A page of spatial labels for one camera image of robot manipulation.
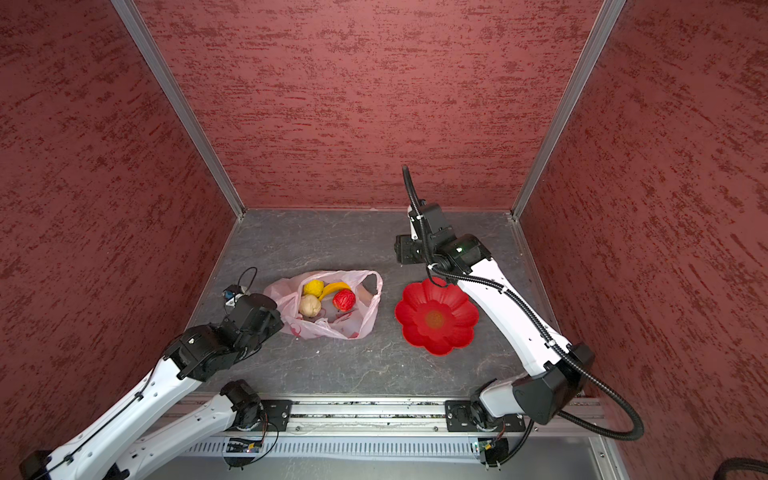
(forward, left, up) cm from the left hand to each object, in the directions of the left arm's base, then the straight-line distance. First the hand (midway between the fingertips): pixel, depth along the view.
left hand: (278, 321), depth 75 cm
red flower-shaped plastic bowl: (+9, -43, -15) cm, 47 cm away
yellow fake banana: (+18, -10, -13) cm, 24 cm away
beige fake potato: (+9, -4, -9) cm, 14 cm away
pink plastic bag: (0, -13, +1) cm, 13 cm away
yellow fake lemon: (+16, -4, -10) cm, 20 cm away
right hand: (+14, -31, +13) cm, 37 cm away
